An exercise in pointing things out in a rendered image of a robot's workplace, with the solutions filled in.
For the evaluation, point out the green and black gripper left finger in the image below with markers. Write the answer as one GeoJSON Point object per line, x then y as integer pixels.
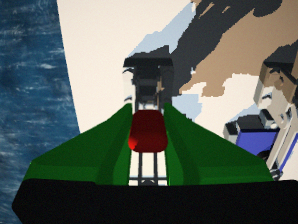
{"type": "Point", "coordinates": [98, 154]}

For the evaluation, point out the blue rectangular block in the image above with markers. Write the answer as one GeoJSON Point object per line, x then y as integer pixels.
{"type": "Point", "coordinates": [254, 138]}

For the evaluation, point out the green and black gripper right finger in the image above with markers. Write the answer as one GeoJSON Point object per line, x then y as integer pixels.
{"type": "Point", "coordinates": [197, 156]}

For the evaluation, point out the white fixture plate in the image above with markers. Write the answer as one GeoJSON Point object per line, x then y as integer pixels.
{"type": "Point", "coordinates": [217, 48]}

